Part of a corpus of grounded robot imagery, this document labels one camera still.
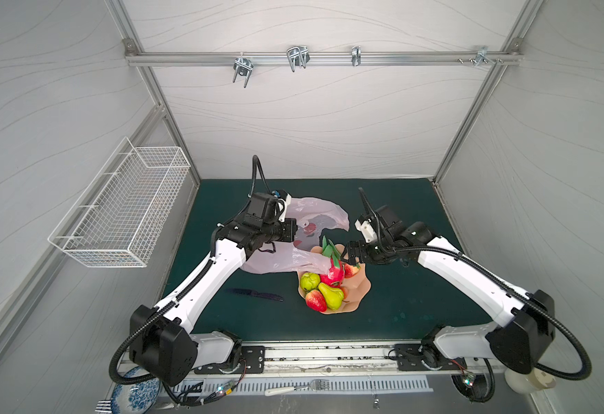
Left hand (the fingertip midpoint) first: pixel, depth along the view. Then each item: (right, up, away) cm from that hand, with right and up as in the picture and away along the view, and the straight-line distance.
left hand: (301, 223), depth 79 cm
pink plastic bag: (+4, +2, +5) cm, 6 cm away
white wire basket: (-49, +2, -10) cm, 50 cm away
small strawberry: (+16, -17, +7) cm, 24 cm away
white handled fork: (+4, -44, -9) cm, 45 cm away
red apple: (+4, -23, -2) cm, 23 cm away
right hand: (+17, -9, -1) cm, 19 cm away
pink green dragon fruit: (+12, -17, +5) cm, 21 cm away
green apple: (+3, -19, +2) cm, 19 cm away
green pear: (+10, -23, 0) cm, 25 cm away
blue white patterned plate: (-44, -46, -11) cm, 64 cm away
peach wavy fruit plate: (+18, -22, +6) cm, 29 cm away
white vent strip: (-6, -45, -8) cm, 46 cm away
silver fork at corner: (-52, -48, -11) cm, 72 cm away
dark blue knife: (-13, -25, +7) cm, 29 cm away
